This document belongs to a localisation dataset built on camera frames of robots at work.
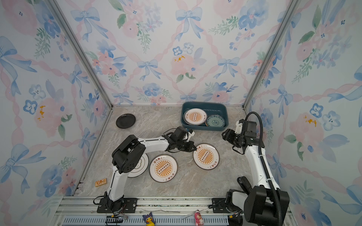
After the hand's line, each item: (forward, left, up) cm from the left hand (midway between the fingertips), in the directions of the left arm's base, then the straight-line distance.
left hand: (198, 148), depth 91 cm
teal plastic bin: (+39, -13, -2) cm, 41 cm away
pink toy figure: (-38, +2, -1) cm, 38 cm away
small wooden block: (-20, +57, -3) cm, 60 cm away
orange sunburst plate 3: (-12, +22, -3) cm, 25 cm away
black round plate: (+25, +55, -4) cm, 61 cm away
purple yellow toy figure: (-38, +26, -1) cm, 46 cm away
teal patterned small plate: (+25, -15, -2) cm, 29 cm away
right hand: (+3, -16, +13) cm, 20 cm away
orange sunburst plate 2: (-4, -5, -2) cm, 7 cm away
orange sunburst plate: (+28, +1, -1) cm, 28 cm away
